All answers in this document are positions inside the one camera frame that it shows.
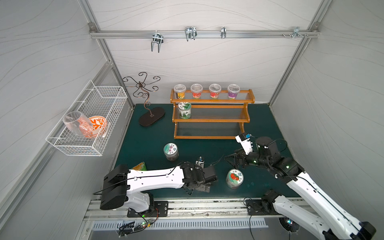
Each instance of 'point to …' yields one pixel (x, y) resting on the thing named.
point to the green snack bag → (141, 166)
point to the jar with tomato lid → (234, 178)
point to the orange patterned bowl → (99, 126)
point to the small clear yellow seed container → (180, 90)
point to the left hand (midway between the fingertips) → (200, 185)
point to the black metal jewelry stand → (155, 113)
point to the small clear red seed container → (196, 89)
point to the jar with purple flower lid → (171, 152)
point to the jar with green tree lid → (185, 110)
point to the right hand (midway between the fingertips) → (231, 153)
